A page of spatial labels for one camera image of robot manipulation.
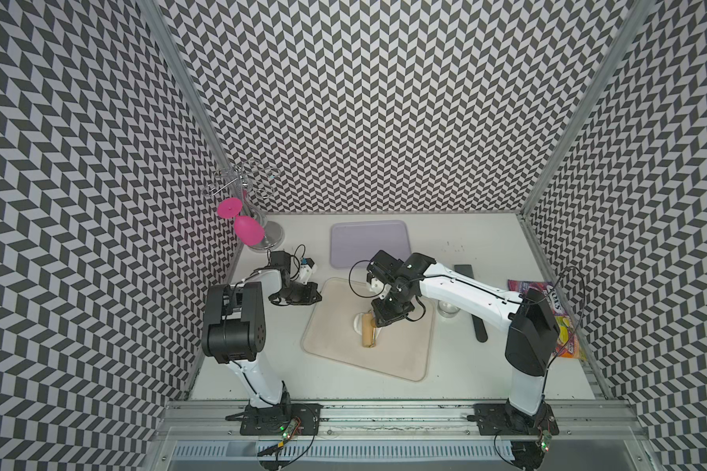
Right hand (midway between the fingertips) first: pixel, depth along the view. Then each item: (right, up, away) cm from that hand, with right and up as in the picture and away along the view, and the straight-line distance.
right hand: (384, 326), depth 79 cm
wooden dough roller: (-5, -4, +5) cm, 8 cm away
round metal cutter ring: (+11, +10, -24) cm, 28 cm away
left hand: (-21, +4, +16) cm, 27 cm away
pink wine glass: (-44, +27, +17) cm, 55 cm away
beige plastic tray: (+6, -9, +10) cm, 15 cm away
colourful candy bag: (+54, -7, +6) cm, 55 cm away
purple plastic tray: (-10, +22, +30) cm, 38 cm away
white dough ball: (-8, -2, +8) cm, 11 cm away
